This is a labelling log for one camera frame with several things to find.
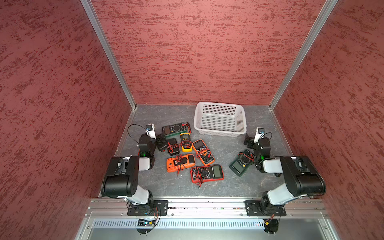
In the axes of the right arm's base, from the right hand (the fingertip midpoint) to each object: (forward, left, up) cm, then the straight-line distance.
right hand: (253, 136), depth 94 cm
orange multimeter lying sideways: (-16, +47, -1) cm, 50 cm away
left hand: (+2, +62, +3) cm, 62 cm away
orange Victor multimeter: (-10, +33, -2) cm, 34 cm away
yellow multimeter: (-2, +44, -2) cm, 44 cm away
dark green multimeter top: (+9, +53, -4) cm, 54 cm away
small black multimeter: (-5, +52, -1) cm, 52 cm away
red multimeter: (-22, +34, -3) cm, 41 cm away
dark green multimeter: (-16, +9, -4) cm, 19 cm away
